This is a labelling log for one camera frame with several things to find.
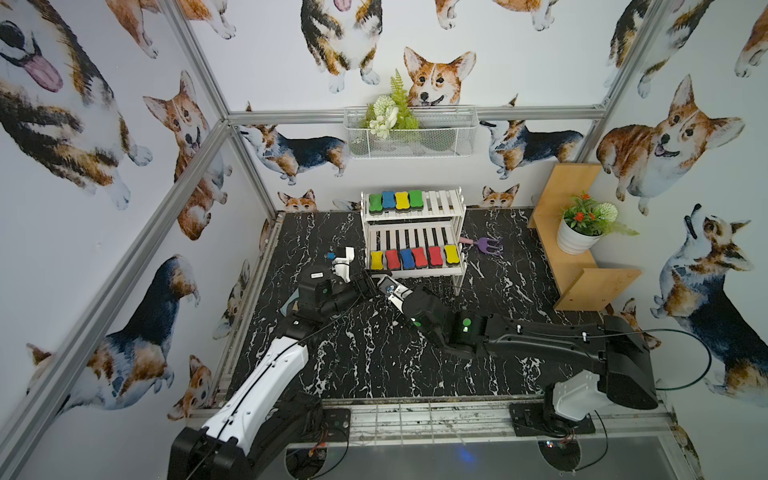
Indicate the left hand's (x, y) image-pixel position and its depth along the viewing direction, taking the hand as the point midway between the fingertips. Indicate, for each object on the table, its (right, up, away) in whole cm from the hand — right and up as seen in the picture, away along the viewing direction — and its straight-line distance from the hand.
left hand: (385, 271), depth 74 cm
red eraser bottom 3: (+14, +2, +17) cm, 22 cm away
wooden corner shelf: (+53, -5, +7) cm, 54 cm away
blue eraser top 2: (+1, -2, -12) cm, 13 cm away
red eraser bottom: (+1, +1, +16) cm, 16 cm away
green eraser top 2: (+8, +19, +12) cm, 24 cm away
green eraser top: (-3, +18, +10) cm, 20 cm away
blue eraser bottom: (+6, +2, +15) cm, 16 cm away
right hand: (+6, -1, +2) cm, 6 cm away
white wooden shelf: (+15, +14, +10) cm, 23 cm away
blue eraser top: (0, +19, +10) cm, 21 cm away
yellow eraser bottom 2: (+19, +3, +17) cm, 25 cm away
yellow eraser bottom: (-4, +1, +15) cm, 16 cm away
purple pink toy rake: (+35, +6, +36) cm, 50 cm away
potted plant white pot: (+58, +13, +15) cm, 61 cm away
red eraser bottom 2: (+10, +2, +16) cm, 19 cm away
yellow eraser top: (+4, +19, +10) cm, 22 cm away
